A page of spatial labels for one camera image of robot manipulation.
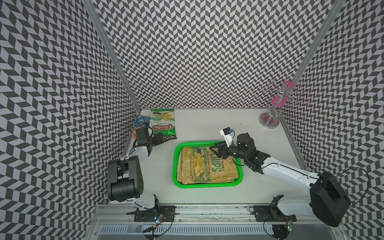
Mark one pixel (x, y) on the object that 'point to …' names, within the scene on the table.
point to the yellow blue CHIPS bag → (198, 165)
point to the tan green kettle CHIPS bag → (197, 164)
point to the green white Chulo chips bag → (163, 120)
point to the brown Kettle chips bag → (168, 137)
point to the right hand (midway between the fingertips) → (213, 148)
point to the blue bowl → (140, 121)
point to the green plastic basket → (176, 155)
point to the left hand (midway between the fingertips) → (157, 136)
